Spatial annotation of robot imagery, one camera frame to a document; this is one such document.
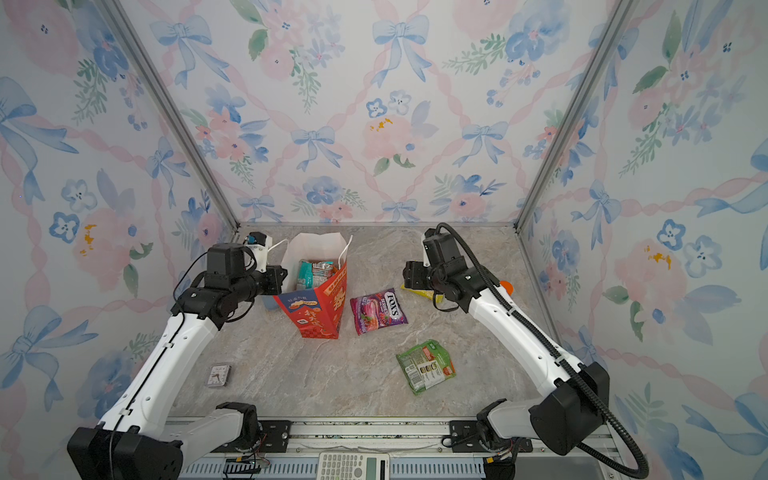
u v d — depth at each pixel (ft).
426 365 2.79
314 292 2.36
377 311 3.09
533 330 1.48
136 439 1.24
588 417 1.39
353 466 2.26
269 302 2.22
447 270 1.89
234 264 1.90
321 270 2.68
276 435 2.42
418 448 2.41
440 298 2.17
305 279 2.73
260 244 2.19
